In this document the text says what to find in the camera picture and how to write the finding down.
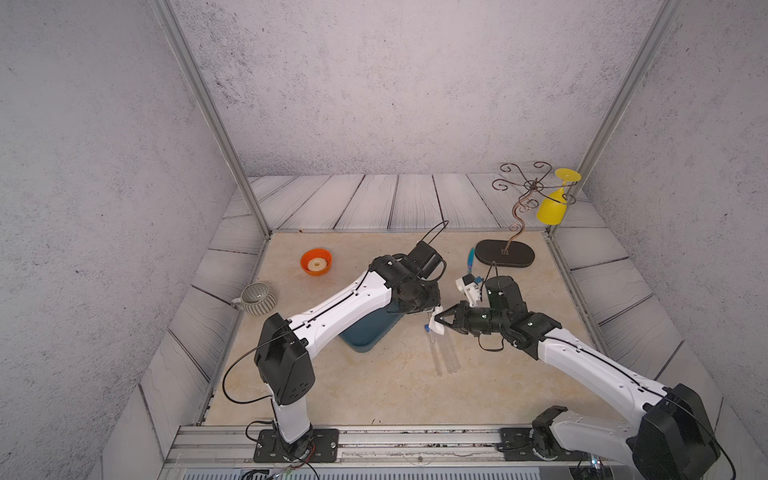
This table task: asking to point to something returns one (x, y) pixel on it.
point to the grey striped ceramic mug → (257, 299)
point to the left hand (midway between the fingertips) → (443, 309)
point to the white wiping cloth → (436, 326)
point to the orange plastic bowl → (313, 253)
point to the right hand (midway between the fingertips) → (437, 320)
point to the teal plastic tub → (363, 334)
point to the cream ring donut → (317, 264)
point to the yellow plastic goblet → (551, 211)
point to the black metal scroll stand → (500, 253)
